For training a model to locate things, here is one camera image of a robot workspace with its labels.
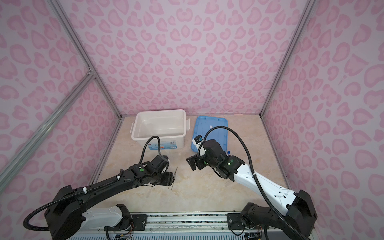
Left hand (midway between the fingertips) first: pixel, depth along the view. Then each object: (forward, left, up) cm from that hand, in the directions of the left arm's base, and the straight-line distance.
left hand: (171, 177), depth 81 cm
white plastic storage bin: (+37, +4, 0) cm, 37 cm away
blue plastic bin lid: (+44, -19, -7) cm, 49 cm away
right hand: (+6, -13, +13) cm, 19 cm away
